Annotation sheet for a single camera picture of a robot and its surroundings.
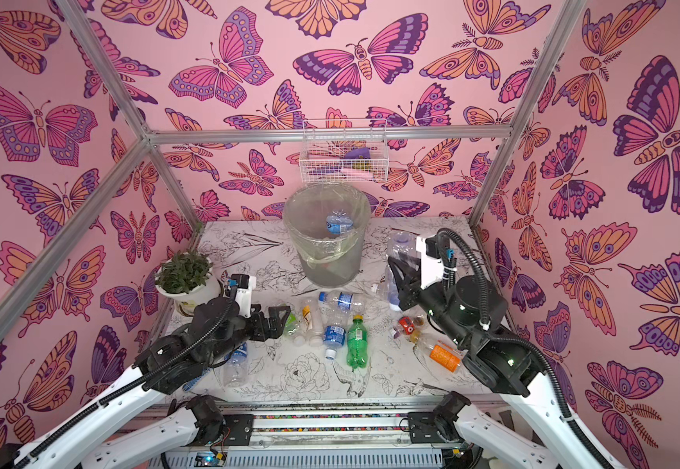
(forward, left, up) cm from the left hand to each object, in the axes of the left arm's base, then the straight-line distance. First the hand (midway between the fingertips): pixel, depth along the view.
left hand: (279, 307), depth 70 cm
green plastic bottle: (0, -19, -22) cm, 29 cm away
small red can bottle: (+5, -34, -19) cm, 40 cm away
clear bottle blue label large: (+36, -13, -8) cm, 40 cm away
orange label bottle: (-4, -43, -19) cm, 47 cm away
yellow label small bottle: (+5, -6, -19) cm, 21 cm away
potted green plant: (+12, +29, -7) cm, 33 cm away
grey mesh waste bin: (+17, -10, -3) cm, 20 cm away
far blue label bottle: (+12, -17, -19) cm, 28 cm away
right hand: (+2, -27, +18) cm, 32 cm away
